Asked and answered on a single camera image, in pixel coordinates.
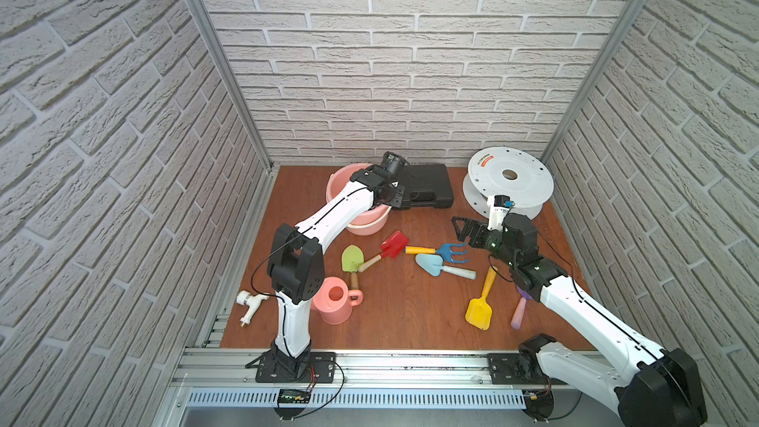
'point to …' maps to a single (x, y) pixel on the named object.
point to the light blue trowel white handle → (435, 265)
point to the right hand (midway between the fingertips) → (466, 220)
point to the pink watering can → (334, 300)
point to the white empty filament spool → (518, 175)
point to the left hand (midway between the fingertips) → (384, 186)
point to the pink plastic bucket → (371, 222)
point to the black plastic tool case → (427, 186)
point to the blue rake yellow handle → (444, 250)
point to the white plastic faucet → (253, 302)
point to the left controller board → (289, 395)
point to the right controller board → (539, 404)
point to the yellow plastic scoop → (479, 309)
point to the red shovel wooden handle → (391, 247)
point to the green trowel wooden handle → (352, 258)
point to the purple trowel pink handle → (519, 314)
